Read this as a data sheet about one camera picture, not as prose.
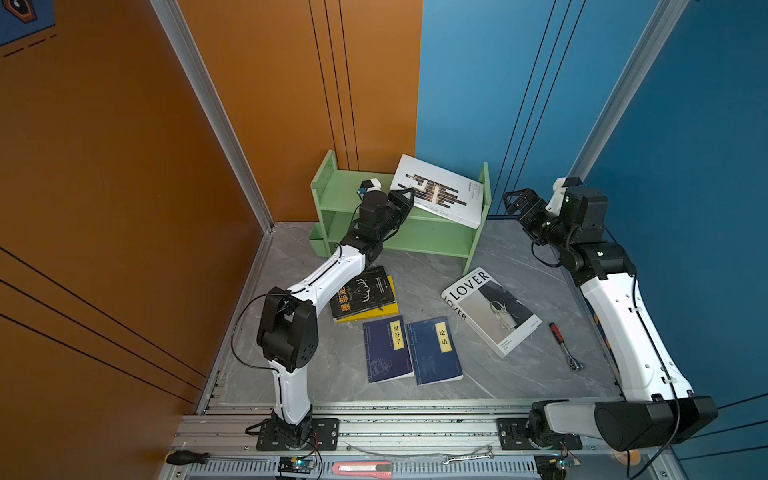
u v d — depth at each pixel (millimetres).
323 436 738
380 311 940
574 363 828
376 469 685
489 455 710
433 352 860
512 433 731
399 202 729
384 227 739
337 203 896
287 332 496
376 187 771
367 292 966
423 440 737
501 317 901
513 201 621
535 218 610
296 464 707
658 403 375
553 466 697
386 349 873
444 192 843
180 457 698
